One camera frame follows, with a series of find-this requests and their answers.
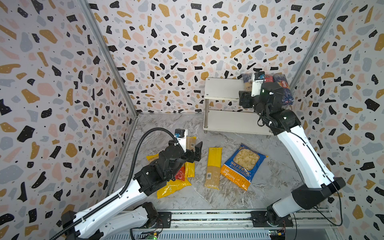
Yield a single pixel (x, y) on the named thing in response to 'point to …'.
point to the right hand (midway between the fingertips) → (246, 87)
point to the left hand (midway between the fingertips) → (193, 139)
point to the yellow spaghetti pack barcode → (190, 167)
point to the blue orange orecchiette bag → (242, 165)
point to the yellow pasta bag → (170, 187)
